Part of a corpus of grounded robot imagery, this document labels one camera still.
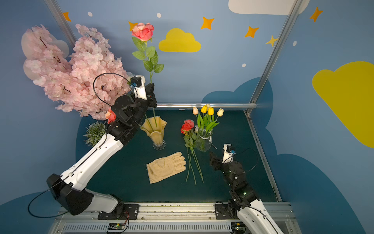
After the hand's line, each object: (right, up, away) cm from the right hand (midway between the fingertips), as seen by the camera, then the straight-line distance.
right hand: (219, 149), depth 77 cm
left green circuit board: (-53, -38, -6) cm, 65 cm away
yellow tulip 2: (-8, +22, +5) cm, 24 cm away
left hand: (-34, +32, -14) cm, 49 cm away
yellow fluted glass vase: (-39, +12, +15) cm, 43 cm away
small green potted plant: (-74, +9, +9) cm, 75 cm away
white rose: (-11, +11, +28) cm, 32 cm away
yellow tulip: (-4, +20, +4) cm, 21 cm away
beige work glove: (-33, -14, +13) cm, 38 cm away
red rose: (-16, +5, +23) cm, 29 cm away
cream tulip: (-12, +21, +6) cm, 25 cm away
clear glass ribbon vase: (-7, +2, +16) cm, 17 cm away
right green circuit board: (+9, -39, -4) cm, 40 cm away
